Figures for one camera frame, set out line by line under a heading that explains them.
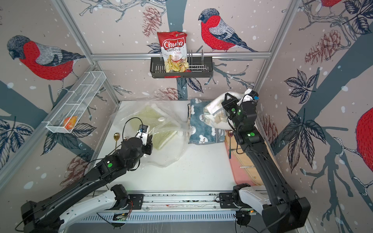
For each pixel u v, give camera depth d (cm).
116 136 98
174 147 95
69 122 66
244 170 84
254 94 61
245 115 48
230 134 98
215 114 69
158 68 95
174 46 82
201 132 88
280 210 36
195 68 95
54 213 41
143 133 60
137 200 74
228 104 60
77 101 79
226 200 73
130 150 51
